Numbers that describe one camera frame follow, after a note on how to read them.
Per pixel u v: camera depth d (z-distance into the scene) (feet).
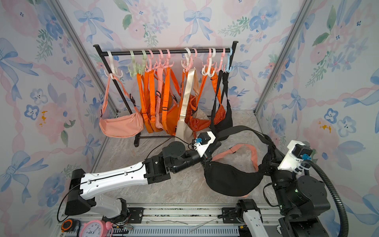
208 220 2.41
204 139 1.45
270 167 1.39
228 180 2.27
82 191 1.30
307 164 1.14
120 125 3.06
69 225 2.26
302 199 1.02
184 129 2.87
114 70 2.32
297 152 1.25
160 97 2.64
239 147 3.22
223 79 2.56
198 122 3.29
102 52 2.14
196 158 1.65
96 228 2.26
